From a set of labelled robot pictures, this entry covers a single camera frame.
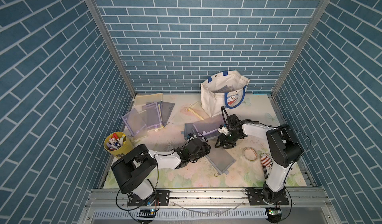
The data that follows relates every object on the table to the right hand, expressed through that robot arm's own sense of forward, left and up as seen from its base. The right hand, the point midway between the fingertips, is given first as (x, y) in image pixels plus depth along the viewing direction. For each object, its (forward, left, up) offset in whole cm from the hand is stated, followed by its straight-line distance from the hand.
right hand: (219, 147), depth 91 cm
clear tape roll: (-2, -19, -1) cm, 19 cm away
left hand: (-5, +4, +2) cm, 7 cm away
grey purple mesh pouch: (+13, +10, 0) cm, 17 cm away
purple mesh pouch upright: (+16, +45, +2) cm, 48 cm away
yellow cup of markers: (-8, +57, +11) cm, 58 cm away
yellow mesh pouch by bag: (+32, +17, -3) cm, 36 cm away
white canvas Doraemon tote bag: (+26, +6, +12) cm, 29 cm away
